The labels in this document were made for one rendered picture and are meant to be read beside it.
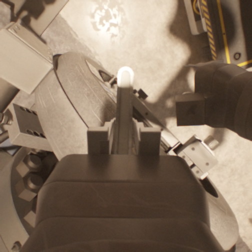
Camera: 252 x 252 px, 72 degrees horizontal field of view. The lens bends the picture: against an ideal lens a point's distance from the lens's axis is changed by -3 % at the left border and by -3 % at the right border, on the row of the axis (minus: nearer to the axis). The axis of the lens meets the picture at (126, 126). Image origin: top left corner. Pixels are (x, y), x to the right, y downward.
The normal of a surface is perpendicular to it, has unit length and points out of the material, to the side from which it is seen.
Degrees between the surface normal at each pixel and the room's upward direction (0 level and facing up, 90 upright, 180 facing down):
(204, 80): 66
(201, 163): 24
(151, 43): 0
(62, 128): 39
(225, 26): 0
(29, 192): 11
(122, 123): 4
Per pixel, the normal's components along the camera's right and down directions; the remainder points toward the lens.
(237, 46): 0.07, 0.35
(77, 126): -0.37, -0.12
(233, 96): -0.92, 0.30
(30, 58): 0.33, 0.57
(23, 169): -0.23, 0.05
